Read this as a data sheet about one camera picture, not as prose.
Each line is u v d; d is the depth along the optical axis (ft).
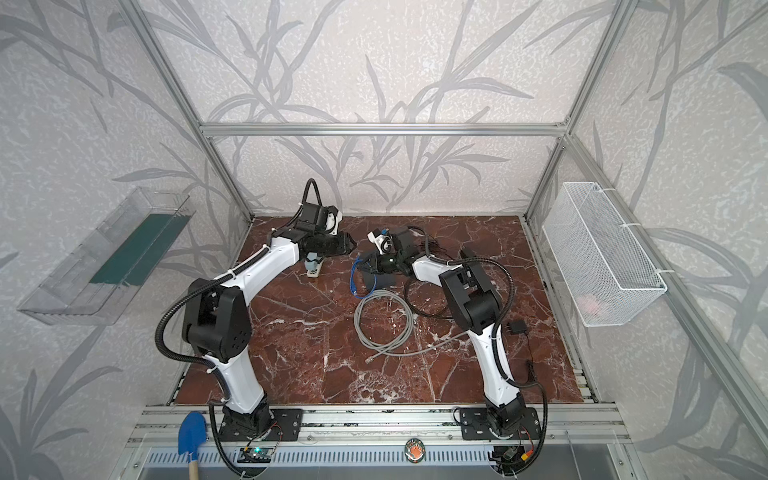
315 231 2.38
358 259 3.19
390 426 2.47
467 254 3.54
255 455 2.34
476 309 1.91
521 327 2.91
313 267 3.31
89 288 2.06
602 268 2.03
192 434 2.37
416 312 3.07
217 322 1.60
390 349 2.82
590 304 2.39
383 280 3.32
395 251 2.85
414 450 2.29
